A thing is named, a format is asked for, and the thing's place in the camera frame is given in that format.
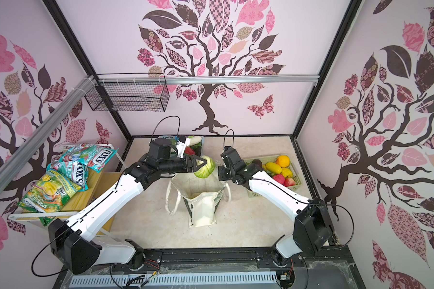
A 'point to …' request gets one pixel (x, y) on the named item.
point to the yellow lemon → (286, 172)
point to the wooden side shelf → (101, 183)
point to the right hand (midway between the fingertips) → (221, 168)
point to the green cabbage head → (206, 170)
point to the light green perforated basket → (264, 159)
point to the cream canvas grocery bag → (201, 196)
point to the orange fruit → (283, 161)
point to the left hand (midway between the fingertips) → (202, 165)
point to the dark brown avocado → (257, 161)
